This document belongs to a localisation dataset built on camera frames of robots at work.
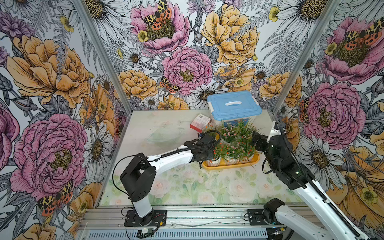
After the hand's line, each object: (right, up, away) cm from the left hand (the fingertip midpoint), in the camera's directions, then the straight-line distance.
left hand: (207, 158), depth 86 cm
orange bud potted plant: (+25, +15, +9) cm, 31 cm away
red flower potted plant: (+6, +4, -5) cm, 9 cm away
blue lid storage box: (+17, +31, +16) cm, 39 cm away
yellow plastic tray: (+10, -5, +4) cm, 12 cm away
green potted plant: (+5, +17, +23) cm, 29 cm away
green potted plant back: (+13, +5, -5) cm, 15 cm away
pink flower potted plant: (+13, +15, +4) cm, 20 cm away
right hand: (+25, +13, -14) cm, 31 cm away
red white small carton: (-4, +20, +23) cm, 31 cm away
